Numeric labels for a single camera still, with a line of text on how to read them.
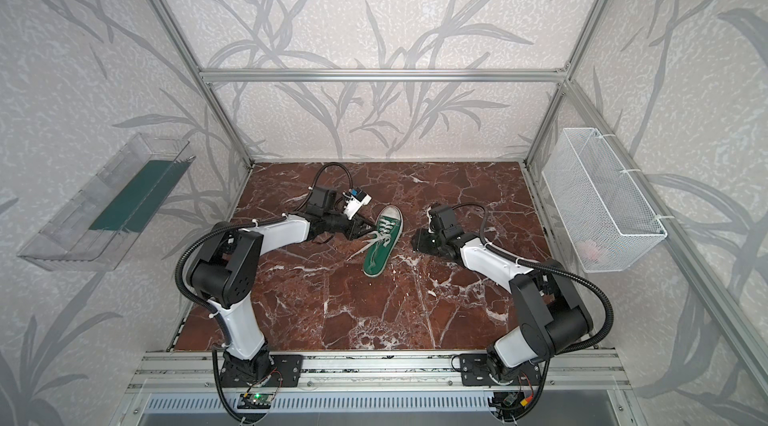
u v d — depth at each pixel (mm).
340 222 842
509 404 753
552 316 438
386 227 964
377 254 911
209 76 938
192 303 499
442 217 706
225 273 500
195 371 752
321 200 783
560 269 462
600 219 618
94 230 630
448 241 691
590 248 727
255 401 716
